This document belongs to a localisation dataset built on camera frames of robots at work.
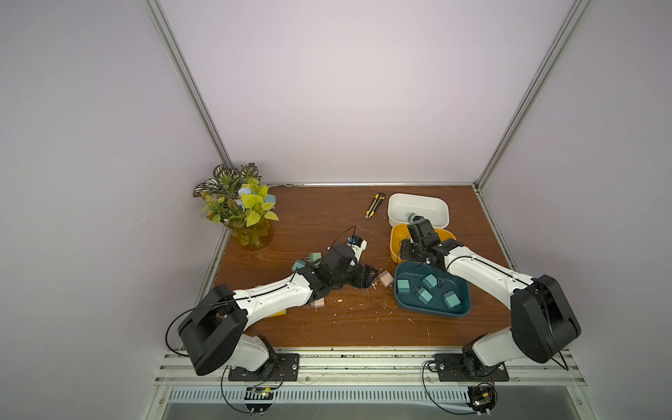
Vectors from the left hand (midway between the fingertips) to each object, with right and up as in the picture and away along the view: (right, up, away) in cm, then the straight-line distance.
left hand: (376, 272), depth 80 cm
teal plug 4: (+25, -10, +5) cm, 28 cm away
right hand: (+12, +8, +9) cm, 18 cm away
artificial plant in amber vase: (-43, +22, +2) cm, 49 cm away
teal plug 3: (+20, -5, +8) cm, 22 cm away
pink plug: (+5, -5, +9) cm, 11 cm away
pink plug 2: (-18, -11, +3) cm, 22 cm away
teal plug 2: (+10, -6, +7) cm, 14 cm away
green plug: (+17, +16, +24) cm, 33 cm away
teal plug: (-26, 0, +12) cm, 29 cm away
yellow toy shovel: (-31, -14, +3) cm, 35 cm away
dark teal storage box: (+16, -3, +12) cm, 20 cm away
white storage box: (+29, +20, +29) cm, 45 cm away
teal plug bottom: (+16, -8, +3) cm, 19 cm away
